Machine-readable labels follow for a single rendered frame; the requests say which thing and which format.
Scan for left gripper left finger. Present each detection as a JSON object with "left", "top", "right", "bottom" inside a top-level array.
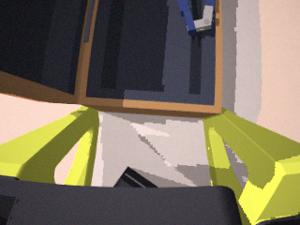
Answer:
[{"left": 0, "top": 106, "right": 99, "bottom": 186}]

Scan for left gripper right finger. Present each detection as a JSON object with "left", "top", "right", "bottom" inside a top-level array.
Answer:
[{"left": 203, "top": 107, "right": 300, "bottom": 225}]

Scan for dark blue glasses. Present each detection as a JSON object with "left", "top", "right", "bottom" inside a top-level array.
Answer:
[{"left": 177, "top": 0, "right": 216, "bottom": 36}]

